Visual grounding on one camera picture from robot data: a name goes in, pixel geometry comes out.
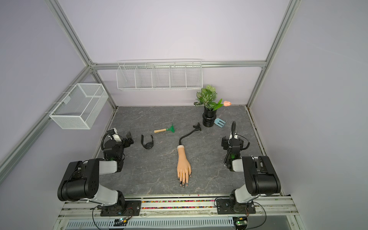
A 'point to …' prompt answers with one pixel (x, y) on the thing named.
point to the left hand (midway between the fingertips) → (124, 134)
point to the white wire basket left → (80, 108)
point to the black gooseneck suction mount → (198, 128)
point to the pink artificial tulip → (226, 103)
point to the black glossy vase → (208, 118)
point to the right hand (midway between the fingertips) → (233, 136)
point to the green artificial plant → (207, 97)
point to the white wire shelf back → (159, 74)
